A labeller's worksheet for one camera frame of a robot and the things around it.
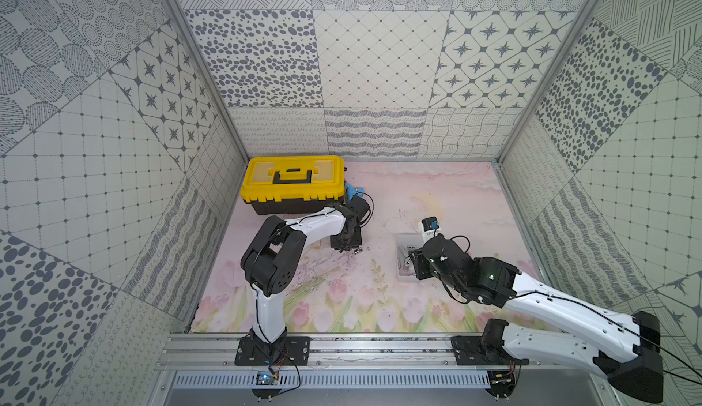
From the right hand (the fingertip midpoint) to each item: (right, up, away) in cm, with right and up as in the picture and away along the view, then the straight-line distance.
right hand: (416, 254), depth 75 cm
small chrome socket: (-17, -3, +18) cm, 25 cm away
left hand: (-19, 0, +20) cm, 27 cm away
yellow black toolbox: (-42, +19, +16) cm, 49 cm away
